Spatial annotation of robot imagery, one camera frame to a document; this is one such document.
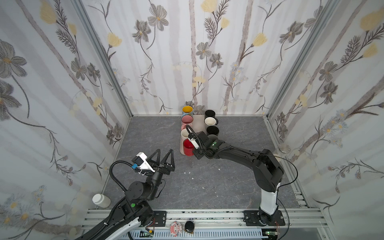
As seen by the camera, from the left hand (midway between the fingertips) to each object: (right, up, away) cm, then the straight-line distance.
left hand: (164, 147), depth 63 cm
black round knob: (+11, -34, 0) cm, 36 cm away
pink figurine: (+4, -39, +5) cm, 39 cm away
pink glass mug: (+7, +15, +44) cm, 47 cm away
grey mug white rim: (+26, +3, +34) cm, 43 cm away
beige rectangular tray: (+16, +11, +50) cm, 54 cm away
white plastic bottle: (-33, -27, +9) cm, 43 cm away
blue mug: (+8, +23, +49) cm, 55 cm away
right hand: (+12, -1, +26) cm, 29 cm away
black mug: (+25, +20, +48) cm, 58 cm away
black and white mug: (+26, +7, +37) cm, 46 cm away
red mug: (+9, -4, +28) cm, 30 cm away
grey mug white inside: (+25, +14, +42) cm, 51 cm away
